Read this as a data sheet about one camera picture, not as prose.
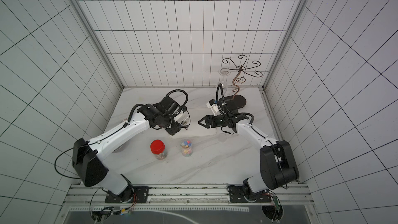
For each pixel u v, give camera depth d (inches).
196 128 29.8
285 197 28.8
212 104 30.5
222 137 36.6
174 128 27.4
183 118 30.7
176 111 27.4
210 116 29.2
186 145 31.9
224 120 28.6
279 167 17.0
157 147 30.3
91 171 16.0
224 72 32.8
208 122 29.2
